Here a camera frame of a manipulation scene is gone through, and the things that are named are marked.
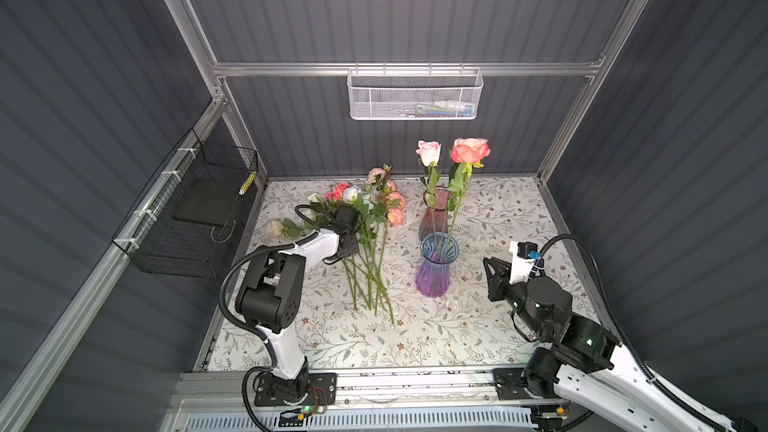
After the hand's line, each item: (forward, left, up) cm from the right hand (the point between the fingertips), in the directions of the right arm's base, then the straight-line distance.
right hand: (490, 263), depth 71 cm
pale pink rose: (+25, +61, -19) cm, 68 cm away
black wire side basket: (+7, +75, +7) cm, 75 cm away
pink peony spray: (+32, +25, -18) cm, 44 cm away
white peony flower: (+33, +38, -12) cm, 52 cm away
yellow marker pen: (+22, +64, +6) cm, 68 cm away
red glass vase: (+28, +9, -17) cm, 34 cm away
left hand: (+17, +40, -19) cm, 47 cm away
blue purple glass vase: (+7, +11, -6) cm, 15 cm away
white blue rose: (+36, +53, -17) cm, 66 cm away
